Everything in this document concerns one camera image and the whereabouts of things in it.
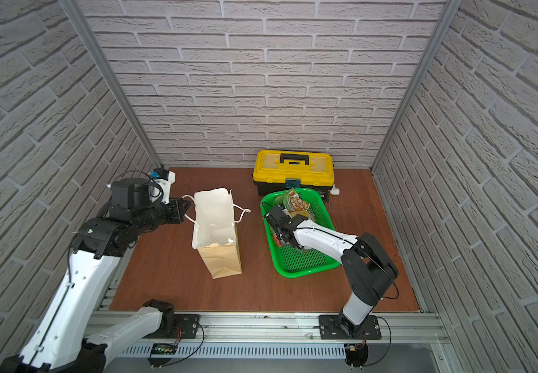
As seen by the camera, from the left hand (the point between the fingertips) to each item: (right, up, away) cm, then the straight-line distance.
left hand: (186, 196), depth 68 cm
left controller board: (-10, -50, +4) cm, 51 cm away
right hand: (+35, -14, +22) cm, 44 cm away
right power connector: (+52, -50, +3) cm, 72 cm away
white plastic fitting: (+54, +1, +39) cm, 67 cm away
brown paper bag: (+1, -16, +25) cm, 29 cm away
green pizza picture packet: (+35, -5, +30) cm, 47 cm away
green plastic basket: (+34, -26, +20) cm, 47 cm away
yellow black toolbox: (+27, +10, +29) cm, 41 cm away
